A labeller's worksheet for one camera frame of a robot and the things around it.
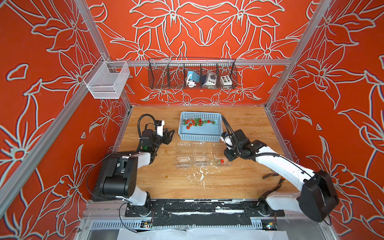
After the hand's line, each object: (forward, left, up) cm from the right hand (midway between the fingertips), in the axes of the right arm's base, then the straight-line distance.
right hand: (223, 152), depth 83 cm
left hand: (+13, +31, +4) cm, 34 cm away
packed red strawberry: (-2, 0, -7) cm, 8 cm away
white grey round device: (+38, +7, +23) cm, 45 cm away
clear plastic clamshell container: (-1, +3, -9) cm, 9 cm away
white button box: (+41, -4, +20) cm, 46 cm away
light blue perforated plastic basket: (+25, +10, -8) cm, 28 cm away
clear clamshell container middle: (-1, +13, -9) cm, 16 cm away
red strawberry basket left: (+24, +21, -9) cm, 34 cm away
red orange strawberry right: (+29, +6, -7) cm, 30 cm away
